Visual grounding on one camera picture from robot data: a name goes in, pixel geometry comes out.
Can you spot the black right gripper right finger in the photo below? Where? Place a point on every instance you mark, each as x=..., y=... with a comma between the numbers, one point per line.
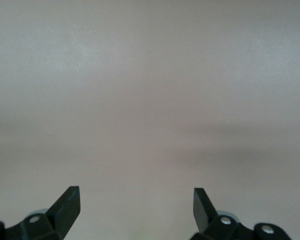
x=204, y=213

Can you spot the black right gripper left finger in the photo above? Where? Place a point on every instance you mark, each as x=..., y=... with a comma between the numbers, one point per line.
x=62, y=213

